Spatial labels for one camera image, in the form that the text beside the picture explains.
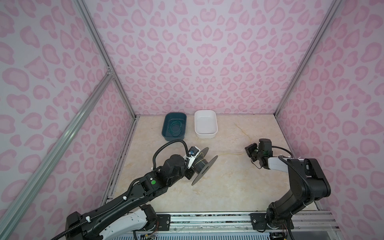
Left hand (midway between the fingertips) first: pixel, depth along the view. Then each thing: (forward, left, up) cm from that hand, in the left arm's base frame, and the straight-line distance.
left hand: (196, 156), depth 71 cm
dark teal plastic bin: (+38, +17, -23) cm, 48 cm away
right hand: (+17, -31, -18) cm, 40 cm away
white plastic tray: (+38, -7, -21) cm, 44 cm away
